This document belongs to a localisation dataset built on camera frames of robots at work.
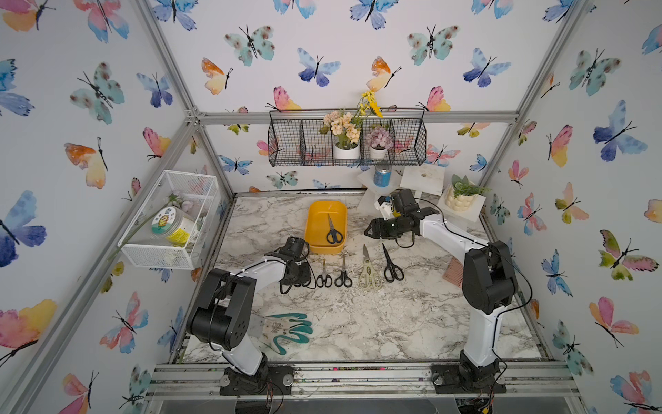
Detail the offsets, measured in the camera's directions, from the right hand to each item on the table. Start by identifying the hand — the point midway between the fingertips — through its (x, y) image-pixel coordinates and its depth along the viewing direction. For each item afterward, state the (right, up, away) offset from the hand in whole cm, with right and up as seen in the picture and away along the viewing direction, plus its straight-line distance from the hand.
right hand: (372, 229), depth 93 cm
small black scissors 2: (-18, -18, +1) cm, 25 cm away
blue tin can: (+4, +20, +5) cm, 21 cm away
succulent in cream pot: (+29, +12, -6) cm, 32 cm away
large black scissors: (+8, -16, +3) cm, 18 cm away
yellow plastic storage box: (-18, +1, +17) cm, 25 cm away
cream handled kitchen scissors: (-1, -18, +1) cm, 18 cm away
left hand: (-24, -16, +3) cm, 29 cm away
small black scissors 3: (-14, -3, +14) cm, 20 cm away
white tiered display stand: (+19, +18, +3) cm, 27 cm away
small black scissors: (-10, -18, +1) cm, 21 cm away
